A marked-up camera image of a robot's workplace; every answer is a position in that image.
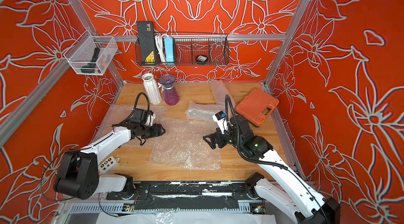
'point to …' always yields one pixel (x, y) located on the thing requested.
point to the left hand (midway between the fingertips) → (161, 130)
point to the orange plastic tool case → (256, 106)
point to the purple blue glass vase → (171, 95)
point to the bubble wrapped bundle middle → (203, 112)
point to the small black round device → (201, 59)
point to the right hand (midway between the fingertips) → (207, 134)
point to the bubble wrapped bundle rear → (220, 91)
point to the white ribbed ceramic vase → (151, 89)
